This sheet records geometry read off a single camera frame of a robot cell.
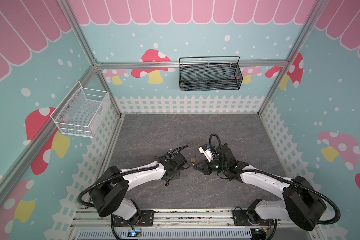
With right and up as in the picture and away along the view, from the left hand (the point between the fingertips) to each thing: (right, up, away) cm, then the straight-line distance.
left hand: (172, 176), depth 86 cm
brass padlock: (+12, +8, +8) cm, 17 cm away
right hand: (+12, +8, -7) cm, 16 cm away
